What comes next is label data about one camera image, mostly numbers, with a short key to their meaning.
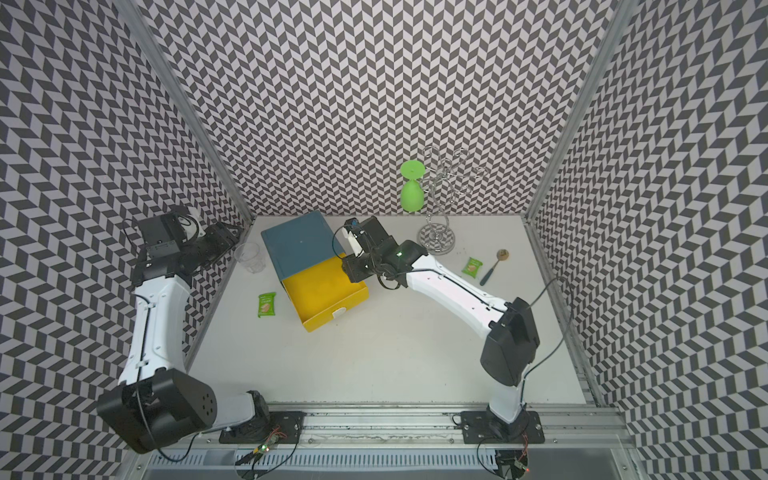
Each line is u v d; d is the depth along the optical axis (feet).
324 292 2.70
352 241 2.04
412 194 3.04
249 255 3.31
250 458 2.23
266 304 3.06
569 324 3.09
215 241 2.20
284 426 2.37
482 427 2.41
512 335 1.42
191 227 2.04
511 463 2.23
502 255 3.43
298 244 2.73
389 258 1.81
